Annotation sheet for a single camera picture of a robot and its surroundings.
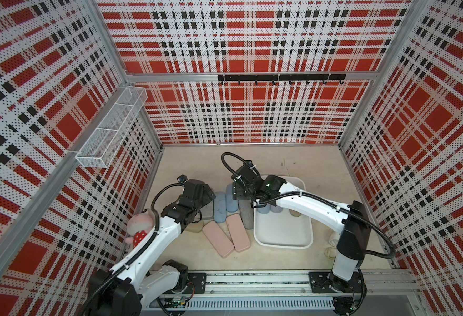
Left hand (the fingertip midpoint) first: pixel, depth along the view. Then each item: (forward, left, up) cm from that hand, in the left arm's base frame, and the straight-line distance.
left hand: (206, 193), depth 84 cm
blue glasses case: (0, -10, -12) cm, 16 cm away
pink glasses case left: (-15, -5, -15) cm, 22 cm away
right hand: (0, -16, +4) cm, 17 cm away
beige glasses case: (-11, +5, -11) cm, 16 cm away
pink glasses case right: (-13, -14, -12) cm, 23 cm away
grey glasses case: (-4, -17, -11) cm, 21 cm away
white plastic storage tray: (-12, -33, -12) cm, 37 cm away
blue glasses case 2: (-1, -5, -11) cm, 12 cm away
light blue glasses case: (-2, -26, -12) cm, 29 cm away
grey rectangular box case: (-3, +1, -10) cm, 10 cm away
